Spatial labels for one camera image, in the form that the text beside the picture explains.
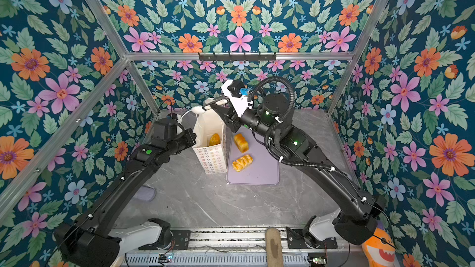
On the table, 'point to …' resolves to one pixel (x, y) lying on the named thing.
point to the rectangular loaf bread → (241, 143)
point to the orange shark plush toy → (380, 250)
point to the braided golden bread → (242, 162)
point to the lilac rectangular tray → (264, 169)
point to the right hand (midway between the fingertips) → (224, 91)
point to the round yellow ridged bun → (215, 139)
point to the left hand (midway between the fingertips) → (200, 133)
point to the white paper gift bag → (209, 148)
